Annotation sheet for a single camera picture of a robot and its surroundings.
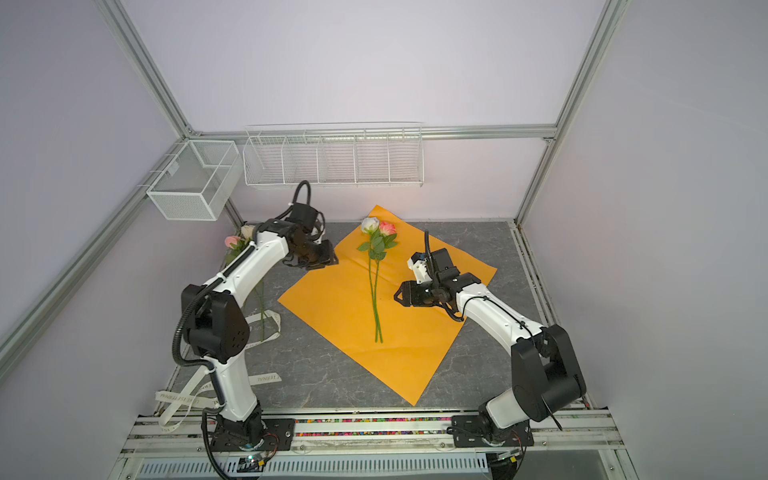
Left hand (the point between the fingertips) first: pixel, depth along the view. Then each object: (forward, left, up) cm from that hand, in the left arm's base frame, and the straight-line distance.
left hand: (334, 264), depth 89 cm
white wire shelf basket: (+35, 0, +15) cm, 38 cm away
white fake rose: (+18, -12, -14) cm, 26 cm away
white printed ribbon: (-32, +38, -14) cm, 52 cm away
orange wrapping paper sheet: (-8, -4, -16) cm, 18 cm away
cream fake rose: (+25, +36, -10) cm, 45 cm away
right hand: (-11, -20, -3) cm, 23 cm away
